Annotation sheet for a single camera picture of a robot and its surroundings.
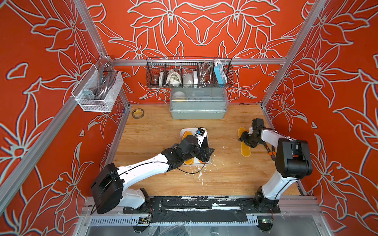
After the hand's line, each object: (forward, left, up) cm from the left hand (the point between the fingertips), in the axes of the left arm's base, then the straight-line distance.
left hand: (208, 145), depth 76 cm
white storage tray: (-1, +5, -18) cm, 19 cm away
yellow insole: (-3, +9, -14) cm, 17 cm away
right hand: (+15, -23, -16) cm, 32 cm away
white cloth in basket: (+38, +23, +15) cm, 47 cm away
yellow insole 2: (+9, -26, -17) cm, 32 cm away
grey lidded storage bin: (+33, +6, -1) cm, 33 cm away
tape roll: (+36, +54, -17) cm, 67 cm away
